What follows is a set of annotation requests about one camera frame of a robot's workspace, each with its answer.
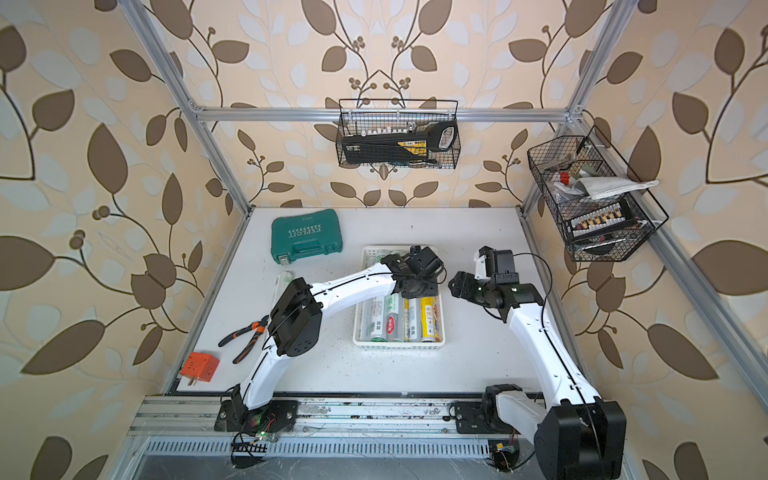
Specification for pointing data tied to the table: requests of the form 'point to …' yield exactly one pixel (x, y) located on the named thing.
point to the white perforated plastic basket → (399, 345)
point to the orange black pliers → (259, 328)
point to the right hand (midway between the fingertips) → (460, 286)
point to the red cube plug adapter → (198, 366)
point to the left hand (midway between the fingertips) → (437, 293)
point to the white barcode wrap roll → (285, 278)
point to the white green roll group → (412, 320)
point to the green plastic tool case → (305, 235)
